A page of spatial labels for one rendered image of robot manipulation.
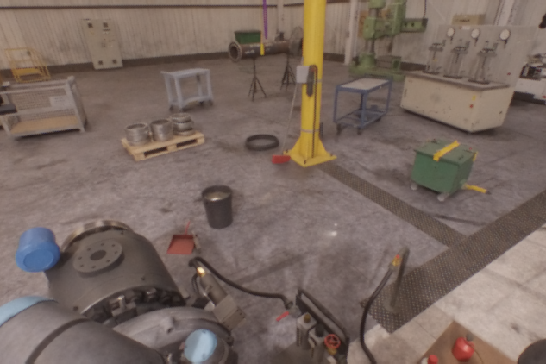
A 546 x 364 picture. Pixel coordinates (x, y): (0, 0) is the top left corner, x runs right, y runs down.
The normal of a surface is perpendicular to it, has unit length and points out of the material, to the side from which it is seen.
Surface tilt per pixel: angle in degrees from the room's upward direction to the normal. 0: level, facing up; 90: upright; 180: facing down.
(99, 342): 33
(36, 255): 90
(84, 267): 0
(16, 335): 15
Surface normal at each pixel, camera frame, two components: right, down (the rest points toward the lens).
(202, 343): -0.15, -0.67
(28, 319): 0.03, -0.92
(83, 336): 0.32, -0.89
